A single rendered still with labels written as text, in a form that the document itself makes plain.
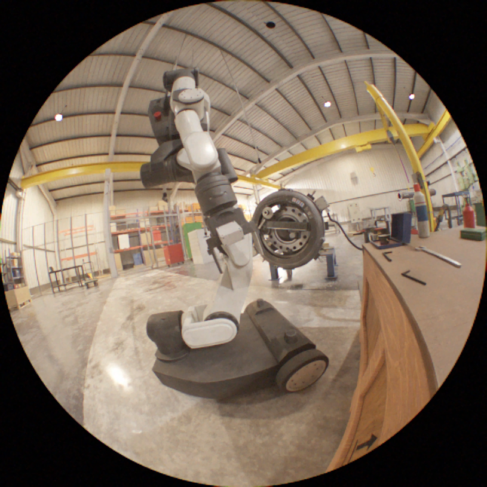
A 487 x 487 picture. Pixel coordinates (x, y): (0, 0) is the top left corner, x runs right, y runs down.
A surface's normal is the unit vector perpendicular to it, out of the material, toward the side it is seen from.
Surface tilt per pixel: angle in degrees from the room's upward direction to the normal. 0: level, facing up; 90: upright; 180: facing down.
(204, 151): 90
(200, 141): 90
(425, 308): 0
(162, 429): 0
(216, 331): 90
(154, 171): 113
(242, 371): 0
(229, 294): 90
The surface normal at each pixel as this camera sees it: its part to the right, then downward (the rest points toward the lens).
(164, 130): 0.27, 0.41
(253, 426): -0.19, -0.98
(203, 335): 0.21, 0.00
